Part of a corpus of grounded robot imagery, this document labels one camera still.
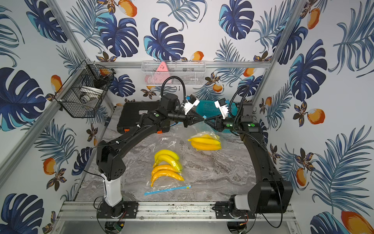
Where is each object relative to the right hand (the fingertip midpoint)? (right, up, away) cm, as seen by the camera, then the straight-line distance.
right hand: (207, 119), depth 74 cm
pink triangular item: (-26, +28, +16) cm, 42 cm away
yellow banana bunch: (+1, -13, +11) cm, 18 cm away
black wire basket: (-68, +15, +6) cm, 70 cm away
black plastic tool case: (-52, +5, +33) cm, 62 cm away
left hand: (-3, +2, -2) cm, 4 cm away
